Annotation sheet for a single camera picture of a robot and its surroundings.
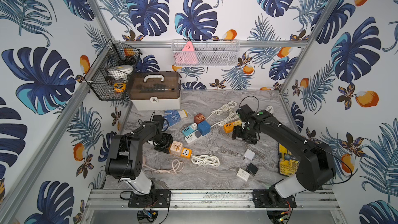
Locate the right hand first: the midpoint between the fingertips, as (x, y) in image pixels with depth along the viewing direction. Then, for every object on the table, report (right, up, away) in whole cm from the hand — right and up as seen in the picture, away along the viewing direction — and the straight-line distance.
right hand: (238, 138), depth 84 cm
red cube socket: (-22, +10, +10) cm, 26 cm away
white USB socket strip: (-26, -1, +9) cm, 27 cm away
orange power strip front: (-29, -8, +3) cm, 30 cm away
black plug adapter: (+7, -15, -2) cm, 17 cm away
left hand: (-37, -4, +7) cm, 38 cm away
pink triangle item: (-28, +47, +6) cm, 55 cm away
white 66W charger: (+7, -10, +4) cm, 13 cm away
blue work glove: (-39, +10, +20) cm, 45 cm away
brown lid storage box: (-48, +27, +9) cm, 55 cm away
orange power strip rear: (-3, +4, +13) cm, 14 cm away
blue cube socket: (-18, +5, +6) cm, 20 cm away
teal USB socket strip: (-28, +3, +12) cm, 30 cm away
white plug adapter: (+1, -18, -4) cm, 18 cm away
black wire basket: (-76, +35, +10) cm, 84 cm away
